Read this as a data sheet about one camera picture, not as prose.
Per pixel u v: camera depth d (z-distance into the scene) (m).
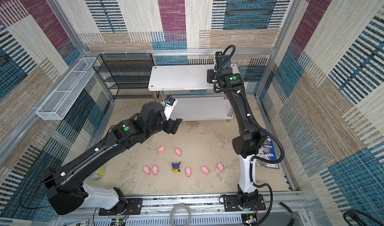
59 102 0.73
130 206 0.73
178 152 0.89
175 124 0.62
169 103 0.57
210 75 0.73
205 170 0.83
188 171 0.83
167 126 0.60
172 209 0.70
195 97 1.22
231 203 0.73
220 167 0.84
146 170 0.83
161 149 0.91
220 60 0.61
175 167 0.81
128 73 1.08
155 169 0.83
